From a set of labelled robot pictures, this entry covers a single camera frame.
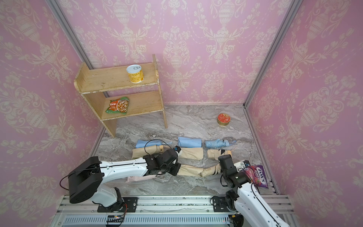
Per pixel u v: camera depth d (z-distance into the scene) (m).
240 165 0.74
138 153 0.87
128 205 0.74
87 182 0.43
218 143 0.94
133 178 0.78
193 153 0.90
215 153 0.88
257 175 0.81
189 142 0.94
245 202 0.53
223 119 1.07
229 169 0.63
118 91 1.16
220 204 0.73
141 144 0.94
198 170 0.80
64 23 0.75
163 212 0.73
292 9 0.70
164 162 0.64
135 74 0.69
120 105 0.90
